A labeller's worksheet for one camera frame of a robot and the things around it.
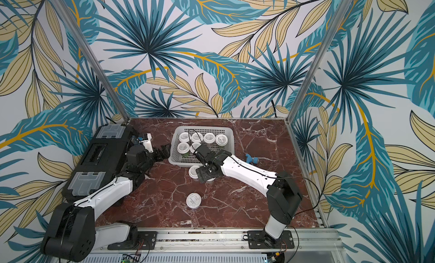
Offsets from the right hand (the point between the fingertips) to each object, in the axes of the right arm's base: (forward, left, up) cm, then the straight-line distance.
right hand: (208, 172), depth 83 cm
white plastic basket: (+13, +17, -8) cm, 23 cm away
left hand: (+12, +22, +6) cm, 26 cm away
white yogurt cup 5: (+17, +14, -2) cm, 22 cm away
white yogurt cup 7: (+2, +8, -4) cm, 9 cm away
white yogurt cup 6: (+17, +8, -2) cm, 19 cm away
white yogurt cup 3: (+24, 0, -3) cm, 24 cm away
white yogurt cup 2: (+23, +7, -1) cm, 24 cm away
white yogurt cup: (+24, +14, -2) cm, 28 cm away
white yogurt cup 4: (+21, -8, -2) cm, 23 cm away
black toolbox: (+4, +50, +8) cm, 50 cm away
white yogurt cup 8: (-11, +7, -5) cm, 14 cm away
